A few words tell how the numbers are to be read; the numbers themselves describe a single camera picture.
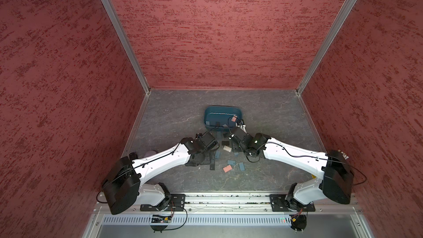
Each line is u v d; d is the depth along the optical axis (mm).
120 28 867
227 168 850
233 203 759
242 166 851
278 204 737
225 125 999
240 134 613
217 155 896
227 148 891
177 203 743
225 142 906
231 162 864
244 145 601
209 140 643
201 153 589
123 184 407
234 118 1033
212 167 852
